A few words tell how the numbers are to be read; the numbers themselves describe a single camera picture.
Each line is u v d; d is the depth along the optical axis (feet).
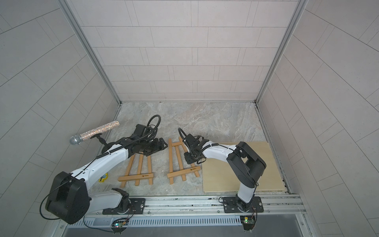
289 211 2.36
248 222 2.23
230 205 2.32
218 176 2.69
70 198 1.28
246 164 1.50
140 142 1.95
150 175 2.56
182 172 2.55
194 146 2.24
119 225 2.08
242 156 1.67
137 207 2.33
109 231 2.13
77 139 2.24
